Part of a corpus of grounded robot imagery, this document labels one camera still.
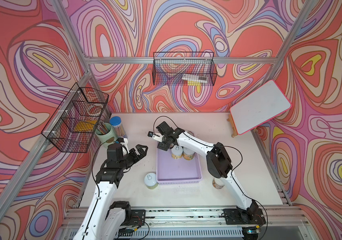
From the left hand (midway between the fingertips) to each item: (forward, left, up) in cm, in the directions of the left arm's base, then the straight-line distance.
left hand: (143, 151), depth 77 cm
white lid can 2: (+7, -18, -13) cm, 23 cm away
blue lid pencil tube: (+19, +19, +1) cm, 27 cm away
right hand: (+16, -10, -14) cm, 23 cm away
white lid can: (+5, -25, -11) cm, 28 cm away
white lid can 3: (-11, -3, -13) cm, 17 cm away
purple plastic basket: (-3, -15, -19) cm, 25 cm away
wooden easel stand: (+26, -59, -13) cm, 66 cm away
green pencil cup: (+14, +26, -4) cm, 30 cm away
